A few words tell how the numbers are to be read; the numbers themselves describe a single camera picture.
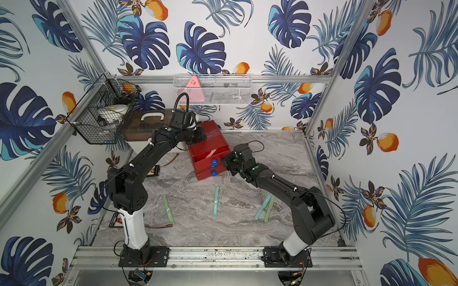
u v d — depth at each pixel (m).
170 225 0.83
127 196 0.51
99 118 0.84
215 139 0.88
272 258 0.73
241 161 0.66
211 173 0.95
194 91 0.88
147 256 0.69
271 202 0.90
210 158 0.88
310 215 0.45
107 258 0.76
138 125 1.00
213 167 0.90
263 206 0.89
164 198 0.92
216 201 0.90
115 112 0.80
